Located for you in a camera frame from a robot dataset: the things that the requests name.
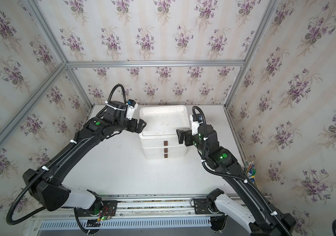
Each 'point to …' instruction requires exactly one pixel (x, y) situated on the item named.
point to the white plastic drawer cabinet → (159, 138)
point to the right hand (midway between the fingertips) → (188, 129)
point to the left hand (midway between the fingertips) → (139, 121)
